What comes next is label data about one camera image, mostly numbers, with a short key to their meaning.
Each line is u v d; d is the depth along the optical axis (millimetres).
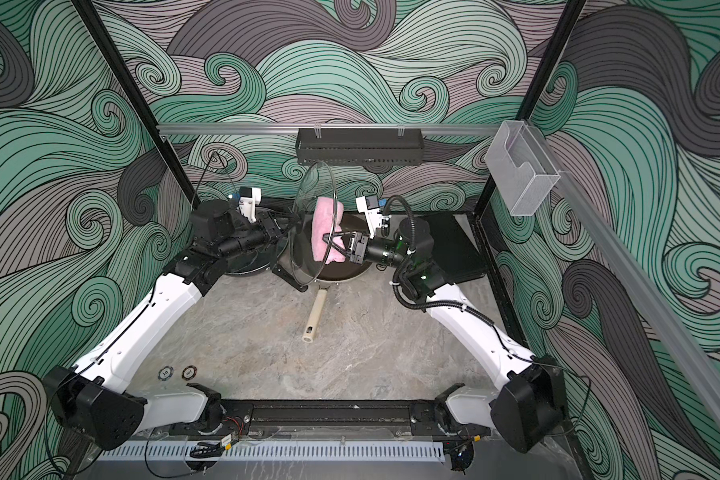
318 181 1180
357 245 570
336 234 622
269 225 612
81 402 371
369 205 590
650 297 518
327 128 937
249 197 648
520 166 783
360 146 952
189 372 813
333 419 744
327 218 618
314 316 799
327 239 619
